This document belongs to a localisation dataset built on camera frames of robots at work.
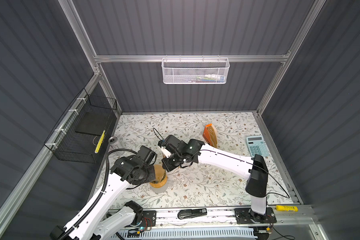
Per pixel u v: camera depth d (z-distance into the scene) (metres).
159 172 0.74
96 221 0.41
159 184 0.75
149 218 0.72
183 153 0.56
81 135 0.74
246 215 0.72
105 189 0.43
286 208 0.75
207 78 0.93
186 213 0.70
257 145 0.99
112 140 0.89
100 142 0.71
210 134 0.96
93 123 0.76
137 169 0.49
